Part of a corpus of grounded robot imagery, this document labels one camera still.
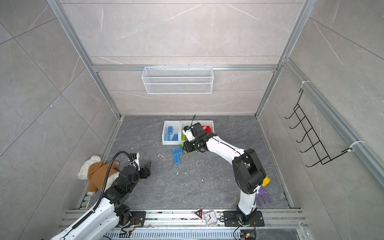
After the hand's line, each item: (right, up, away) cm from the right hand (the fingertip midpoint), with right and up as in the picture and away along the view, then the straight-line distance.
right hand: (185, 145), depth 90 cm
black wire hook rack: (+57, 0, -32) cm, 65 cm away
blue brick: (-8, +4, +14) cm, 16 cm away
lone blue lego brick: (-14, +4, +13) cm, 20 cm away
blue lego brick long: (-7, -5, +7) cm, 11 cm away
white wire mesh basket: (+5, +44, +10) cm, 46 cm away
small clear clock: (+14, -34, -17) cm, 41 cm away
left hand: (-23, -7, -7) cm, 25 cm away
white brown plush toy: (-51, -12, -8) cm, 53 cm away
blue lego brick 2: (-6, -10, +4) cm, 12 cm away
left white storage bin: (-9, +13, +20) cm, 25 cm away
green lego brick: (0, -3, -5) cm, 5 cm away
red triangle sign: (+8, -33, -16) cm, 37 cm away
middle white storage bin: (-2, +14, +19) cm, 24 cm away
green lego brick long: (-2, +4, +9) cm, 11 cm away
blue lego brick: (-13, +9, +18) cm, 24 cm away
